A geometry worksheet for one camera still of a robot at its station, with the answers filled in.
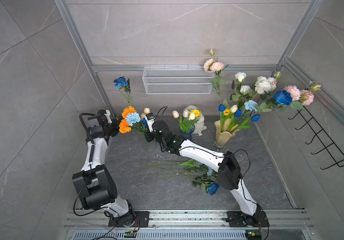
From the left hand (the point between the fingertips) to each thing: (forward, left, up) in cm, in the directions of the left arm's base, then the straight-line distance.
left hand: (125, 119), depth 84 cm
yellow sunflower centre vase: (+2, -41, +2) cm, 41 cm away
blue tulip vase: (-9, -13, +8) cm, 18 cm away
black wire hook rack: (-32, -94, +8) cm, 100 cm away
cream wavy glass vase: (-8, -57, -10) cm, 58 cm away
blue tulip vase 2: (-9, -69, +7) cm, 70 cm away
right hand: (-6, -12, 0) cm, 14 cm away
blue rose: (-31, -46, -19) cm, 58 cm away
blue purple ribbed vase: (-7, -36, -9) cm, 37 cm away
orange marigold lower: (-13, -3, +8) cm, 15 cm away
